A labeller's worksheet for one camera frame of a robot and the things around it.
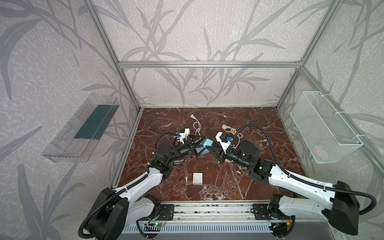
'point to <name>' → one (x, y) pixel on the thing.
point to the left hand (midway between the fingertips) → (207, 141)
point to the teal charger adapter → (208, 142)
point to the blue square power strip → (205, 152)
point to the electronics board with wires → (158, 224)
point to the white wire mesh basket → (328, 137)
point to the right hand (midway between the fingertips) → (210, 137)
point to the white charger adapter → (197, 178)
